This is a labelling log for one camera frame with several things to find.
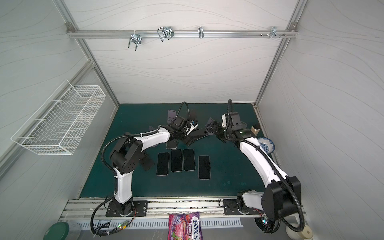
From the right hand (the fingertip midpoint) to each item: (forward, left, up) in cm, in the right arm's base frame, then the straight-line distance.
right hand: (213, 126), depth 81 cm
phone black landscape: (-12, +21, -21) cm, 32 cm away
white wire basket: (-14, +72, +13) cm, 75 cm away
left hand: (+4, +12, -15) cm, 20 cm away
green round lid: (-50, +63, -8) cm, 80 cm away
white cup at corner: (-44, -38, -11) cm, 59 cm away
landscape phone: (-11, +13, -20) cm, 27 cm away
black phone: (-15, +29, -20) cm, 38 cm away
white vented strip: (-45, +28, -21) cm, 57 cm away
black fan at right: (-42, -28, -24) cm, 56 cm away
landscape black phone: (+7, +9, -20) cm, 23 cm away
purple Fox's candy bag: (-45, +12, -18) cm, 50 cm away
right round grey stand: (+13, +1, -11) cm, 17 cm away
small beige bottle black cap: (+10, -30, -15) cm, 35 cm away
